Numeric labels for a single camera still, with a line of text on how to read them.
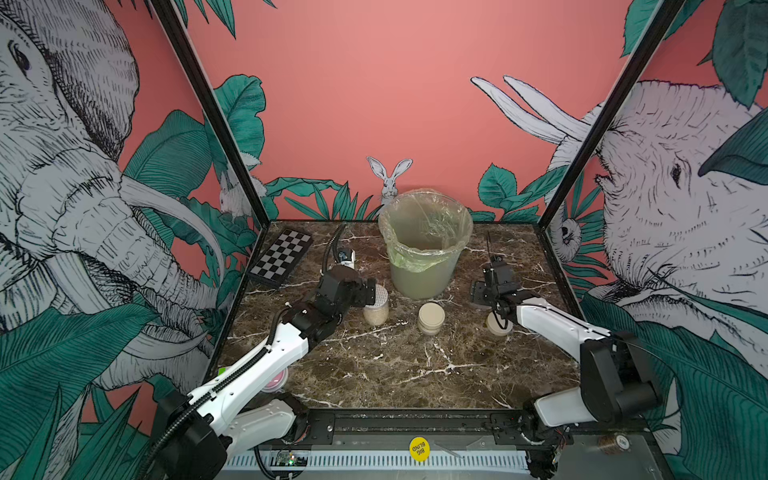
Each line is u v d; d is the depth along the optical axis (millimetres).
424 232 1003
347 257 674
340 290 560
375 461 701
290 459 699
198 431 374
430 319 862
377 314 909
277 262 1035
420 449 712
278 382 797
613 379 845
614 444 675
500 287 701
